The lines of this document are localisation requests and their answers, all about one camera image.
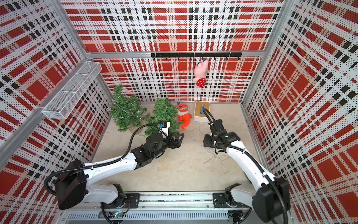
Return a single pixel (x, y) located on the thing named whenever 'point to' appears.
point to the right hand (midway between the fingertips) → (209, 142)
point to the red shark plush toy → (183, 114)
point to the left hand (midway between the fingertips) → (180, 134)
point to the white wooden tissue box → (201, 111)
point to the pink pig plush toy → (200, 70)
